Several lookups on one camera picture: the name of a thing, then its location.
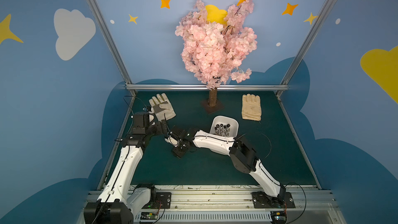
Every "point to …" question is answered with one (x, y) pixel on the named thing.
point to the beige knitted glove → (251, 108)
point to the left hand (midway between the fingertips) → (158, 122)
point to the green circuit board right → (278, 216)
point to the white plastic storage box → (225, 126)
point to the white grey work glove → (162, 108)
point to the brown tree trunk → (213, 97)
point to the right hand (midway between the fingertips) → (178, 149)
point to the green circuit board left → (148, 215)
